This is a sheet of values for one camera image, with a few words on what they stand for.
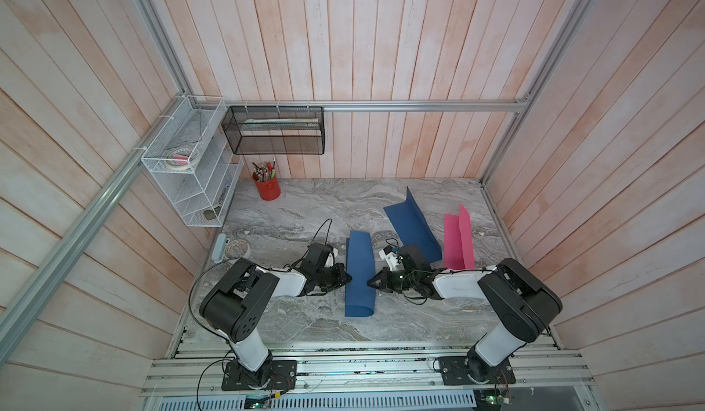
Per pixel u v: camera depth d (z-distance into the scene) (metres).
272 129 1.06
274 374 0.73
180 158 0.74
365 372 0.75
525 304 0.47
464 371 0.73
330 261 0.78
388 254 0.86
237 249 0.99
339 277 0.82
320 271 0.79
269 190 1.11
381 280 0.80
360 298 0.88
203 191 0.77
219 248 0.95
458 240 0.93
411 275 0.73
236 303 0.47
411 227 1.06
